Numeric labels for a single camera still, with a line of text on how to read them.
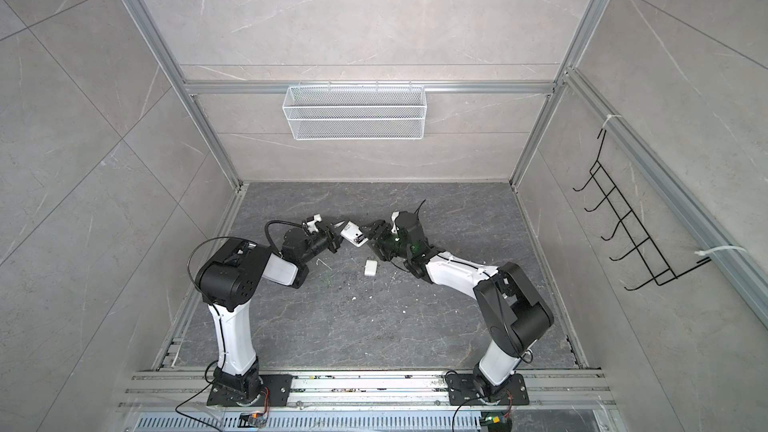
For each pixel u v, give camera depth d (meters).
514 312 0.46
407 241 0.68
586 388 0.76
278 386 0.73
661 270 0.58
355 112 1.00
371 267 0.95
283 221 0.91
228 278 0.54
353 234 0.88
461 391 0.73
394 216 0.85
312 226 0.92
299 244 0.78
